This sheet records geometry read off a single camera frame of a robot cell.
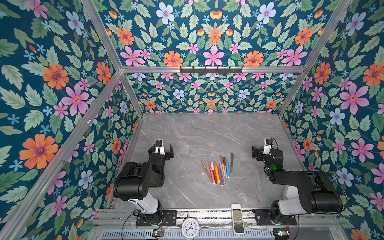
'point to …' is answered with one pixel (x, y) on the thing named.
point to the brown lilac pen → (225, 166)
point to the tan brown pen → (202, 163)
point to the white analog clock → (190, 228)
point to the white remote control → (237, 220)
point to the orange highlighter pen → (217, 172)
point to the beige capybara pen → (223, 168)
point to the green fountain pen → (232, 158)
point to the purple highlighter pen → (221, 176)
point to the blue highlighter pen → (228, 168)
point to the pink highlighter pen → (212, 174)
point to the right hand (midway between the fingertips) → (261, 146)
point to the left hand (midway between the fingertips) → (163, 141)
